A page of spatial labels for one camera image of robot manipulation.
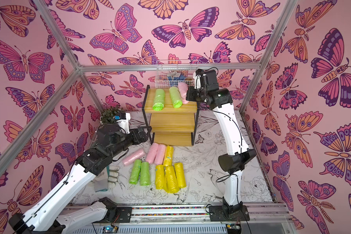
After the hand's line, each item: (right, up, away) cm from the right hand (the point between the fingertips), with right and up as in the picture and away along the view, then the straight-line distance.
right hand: (188, 91), depth 75 cm
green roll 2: (-25, -46, +10) cm, 53 cm away
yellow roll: (-11, -39, +15) cm, 44 cm away
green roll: (-30, -47, +8) cm, 57 cm away
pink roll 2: (-23, -36, +20) cm, 47 cm away
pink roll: (-33, -37, +17) cm, 52 cm away
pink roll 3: (-17, -36, +18) cm, 43 cm away
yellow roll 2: (-16, -49, +7) cm, 52 cm away
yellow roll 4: (-4, -46, +10) cm, 47 cm away
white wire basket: (-11, +17, +21) cm, 29 cm away
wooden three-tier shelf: (-10, -14, +17) cm, 24 cm away
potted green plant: (-50, -10, +18) cm, 54 cm away
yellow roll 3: (-9, -51, +6) cm, 52 cm away
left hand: (-20, -19, -7) cm, 28 cm away
